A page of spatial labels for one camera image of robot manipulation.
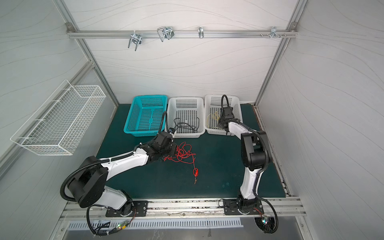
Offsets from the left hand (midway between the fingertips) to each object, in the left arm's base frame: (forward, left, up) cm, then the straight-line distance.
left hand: (177, 143), depth 89 cm
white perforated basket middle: (+30, -3, -8) cm, 31 cm away
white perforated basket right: (+39, -23, -7) cm, 46 cm away
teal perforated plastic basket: (+28, +28, -8) cm, 41 cm away
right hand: (+19, -32, 0) cm, 37 cm away
